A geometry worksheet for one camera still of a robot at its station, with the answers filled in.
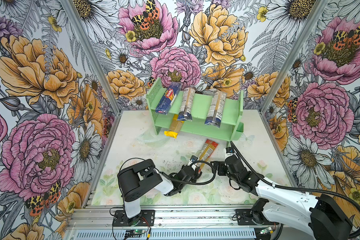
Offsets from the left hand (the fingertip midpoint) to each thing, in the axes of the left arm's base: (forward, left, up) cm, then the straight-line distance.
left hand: (196, 170), depth 91 cm
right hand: (-1, -12, +6) cm, 14 cm away
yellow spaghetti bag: (+21, +12, +16) cm, 29 cm away
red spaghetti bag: (+12, -8, +5) cm, 15 cm away
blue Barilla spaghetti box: (+29, +16, +32) cm, 46 cm away
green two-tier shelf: (+13, -17, +26) cm, 34 cm away
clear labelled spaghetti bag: (+19, -10, +31) cm, 38 cm away
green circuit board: (-29, +31, 0) cm, 43 cm away
